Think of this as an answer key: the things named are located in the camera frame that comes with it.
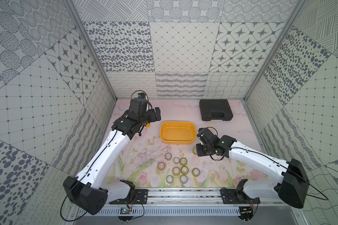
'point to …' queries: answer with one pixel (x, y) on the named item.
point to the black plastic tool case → (215, 109)
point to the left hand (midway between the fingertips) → (151, 108)
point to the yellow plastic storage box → (177, 132)
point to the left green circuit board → (125, 210)
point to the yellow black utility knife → (148, 125)
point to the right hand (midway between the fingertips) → (199, 150)
